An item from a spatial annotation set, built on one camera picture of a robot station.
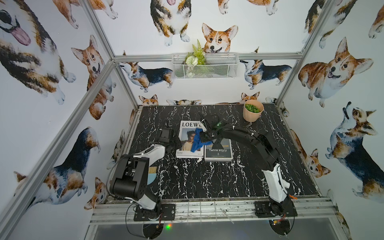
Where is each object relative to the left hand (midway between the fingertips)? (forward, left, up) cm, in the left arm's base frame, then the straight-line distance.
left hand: (180, 140), depth 95 cm
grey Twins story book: (-11, -27, 0) cm, 29 cm away
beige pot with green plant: (+19, -49, +7) cm, 53 cm away
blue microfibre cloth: (-3, -11, +2) cm, 11 cm away
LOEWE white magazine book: (+7, -4, 0) cm, 8 cm away
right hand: (+1, -12, +1) cm, 12 cm away
